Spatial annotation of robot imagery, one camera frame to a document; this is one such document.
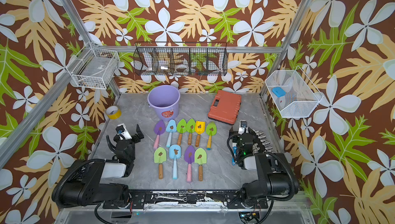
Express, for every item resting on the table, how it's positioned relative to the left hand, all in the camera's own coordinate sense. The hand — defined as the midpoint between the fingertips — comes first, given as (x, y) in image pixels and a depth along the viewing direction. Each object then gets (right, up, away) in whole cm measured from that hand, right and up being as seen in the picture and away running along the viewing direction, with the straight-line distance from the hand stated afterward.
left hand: (129, 126), depth 86 cm
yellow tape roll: (-23, +7, +24) cm, 34 cm away
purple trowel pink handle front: (+34, -18, +2) cm, 39 cm away
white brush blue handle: (+58, -10, -11) cm, 60 cm away
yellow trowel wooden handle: (+40, -3, +15) cm, 43 cm away
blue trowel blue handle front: (+25, -16, +4) cm, 30 cm away
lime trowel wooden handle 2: (+40, -19, +1) cm, 45 cm away
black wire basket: (+28, +42, +10) cm, 52 cm away
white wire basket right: (+92, +18, -3) cm, 94 cm away
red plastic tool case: (+59, +11, +21) cm, 64 cm away
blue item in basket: (+85, +20, 0) cm, 87 cm away
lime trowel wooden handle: (+17, -18, +2) cm, 25 cm away
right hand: (+65, -1, +5) cm, 65 cm away
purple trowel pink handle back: (+13, -4, +15) cm, 20 cm away
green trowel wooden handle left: (+28, -3, +15) cm, 32 cm away
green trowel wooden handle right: (+35, -3, +15) cm, 38 cm away
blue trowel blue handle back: (+21, -3, +15) cm, 26 cm away
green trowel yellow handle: (+48, -4, +13) cm, 50 cm away
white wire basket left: (-20, +33, 0) cm, 39 cm away
